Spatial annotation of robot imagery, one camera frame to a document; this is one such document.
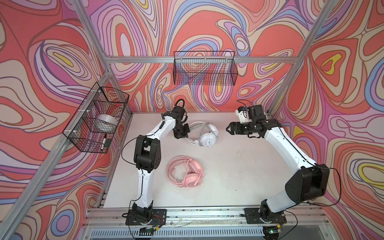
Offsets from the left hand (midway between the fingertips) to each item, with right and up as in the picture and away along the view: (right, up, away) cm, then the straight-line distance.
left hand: (190, 134), depth 96 cm
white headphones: (+10, +1, -14) cm, 17 cm away
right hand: (+25, +2, -12) cm, 28 cm away
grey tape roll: (-41, +9, -22) cm, 48 cm away
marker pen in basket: (-42, -3, -24) cm, 48 cm away
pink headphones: (-3, -22, -10) cm, 24 cm away
